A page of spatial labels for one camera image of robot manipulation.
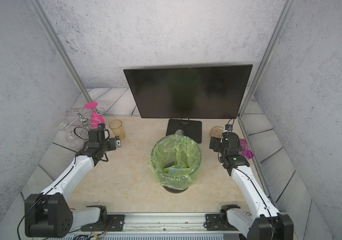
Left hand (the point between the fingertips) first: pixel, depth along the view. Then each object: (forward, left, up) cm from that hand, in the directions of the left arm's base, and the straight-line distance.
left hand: (113, 139), depth 87 cm
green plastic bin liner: (-9, -35, 0) cm, 36 cm away
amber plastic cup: (+16, +4, -5) cm, 17 cm away
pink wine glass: (+14, +14, +2) cm, 20 cm away
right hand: (-4, -61, +5) cm, 61 cm away
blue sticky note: (-15, -34, -10) cm, 39 cm away
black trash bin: (-10, -36, -8) cm, 38 cm away
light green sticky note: (-15, -41, -12) cm, 45 cm away
